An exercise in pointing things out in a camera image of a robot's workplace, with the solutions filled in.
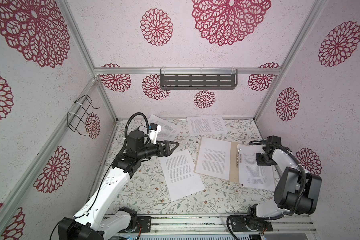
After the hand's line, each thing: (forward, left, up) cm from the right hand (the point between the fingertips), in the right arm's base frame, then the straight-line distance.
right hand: (266, 159), depth 88 cm
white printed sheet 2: (-11, +51, -7) cm, 52 cm away
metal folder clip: (+5, +14, -7) cm, 16 cm away
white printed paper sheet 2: (-6, +7, -9) cm, 13 cm away
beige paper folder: (+2, +16, -8) cm, 18 cm away
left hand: (-6, +54, +21) cm, 58 cm away
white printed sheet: (+34, +34, -7) cm, 49 cm away
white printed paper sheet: (+4, +29, -7) cm, 30 cm away
